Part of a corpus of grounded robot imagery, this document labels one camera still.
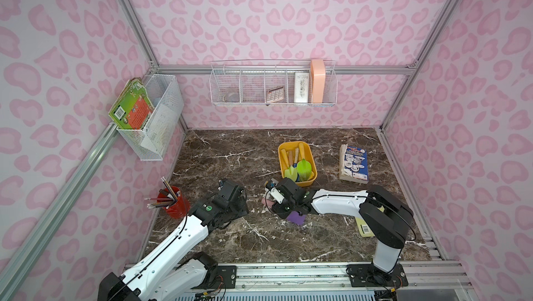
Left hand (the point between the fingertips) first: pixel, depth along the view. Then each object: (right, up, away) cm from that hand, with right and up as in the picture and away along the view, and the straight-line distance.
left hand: (244, 204), depth 80 cm
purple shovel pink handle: (+20, -6, +5) cm, 21 cm away
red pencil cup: (-31, 0, +6) cm, 31 cm away
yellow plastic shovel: (+29, +9, +15) cm, 34 cm away
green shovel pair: (+20, +10, +20) cm, 30 cm away
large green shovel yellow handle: (+26, +11, +18) cm, 33 cm away
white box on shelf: (+24, +48, +13) cm, 55 cm away
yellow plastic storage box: (+23, +15, +21) cm, 34 cm away
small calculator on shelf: (+12, +46, +15) cm, 50 cm away
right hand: (+12, -4, +9) cm, 16 cm away
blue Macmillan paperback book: (+50, +13, +21) cm, 56 cm away
